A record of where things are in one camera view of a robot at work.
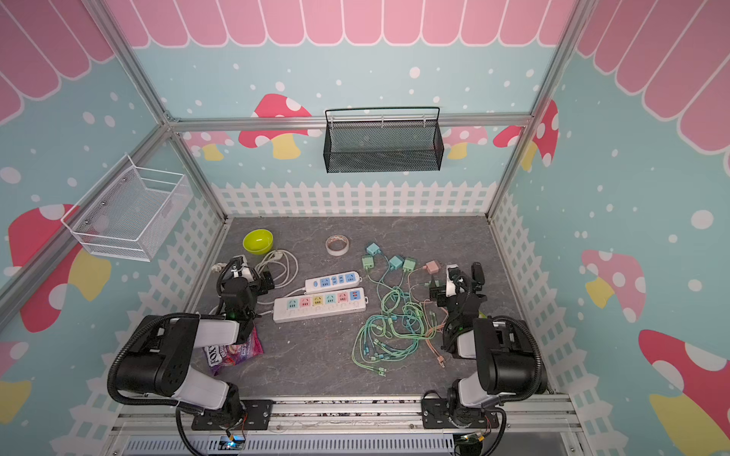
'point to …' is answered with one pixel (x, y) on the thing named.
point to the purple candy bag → (219, 356)
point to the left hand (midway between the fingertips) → (254, 272)
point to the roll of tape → (336, 244)
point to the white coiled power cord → (274, 256)
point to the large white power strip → (318, 304)
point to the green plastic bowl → (259, 241)
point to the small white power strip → (333, 282)
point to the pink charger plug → (432, 267)
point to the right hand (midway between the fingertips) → (449, 273)
